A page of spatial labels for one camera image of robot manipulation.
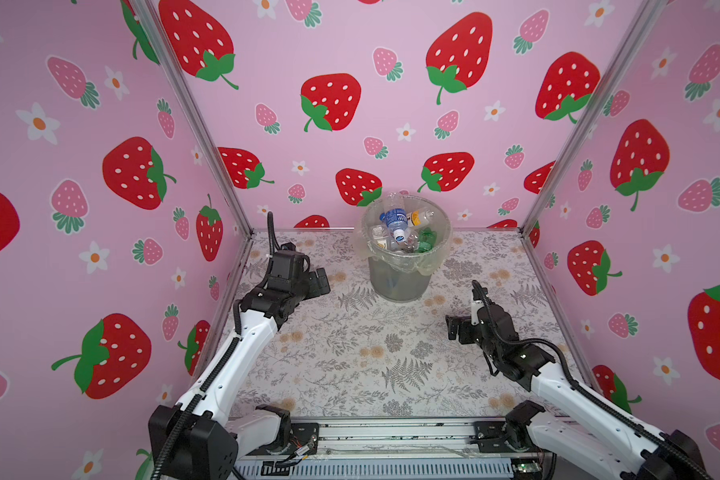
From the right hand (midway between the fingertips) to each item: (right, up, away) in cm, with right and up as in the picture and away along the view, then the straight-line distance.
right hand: (461, 314), depth 83 cm
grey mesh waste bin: (-11, +10, +7) cm, 16 cm away
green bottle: (-7, +22, +14) cm, 27 cm away
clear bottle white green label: (-23, +23, +1) cm, 32 cm away
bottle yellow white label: (-10, +29, +9) cm, 32 cm away
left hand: (-42, +11, -2) cm, 43 cm away
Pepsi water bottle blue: (-14, +20, +6) cm, 25 cm away
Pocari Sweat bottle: (-18, +27, +1) cm, 32 cm away
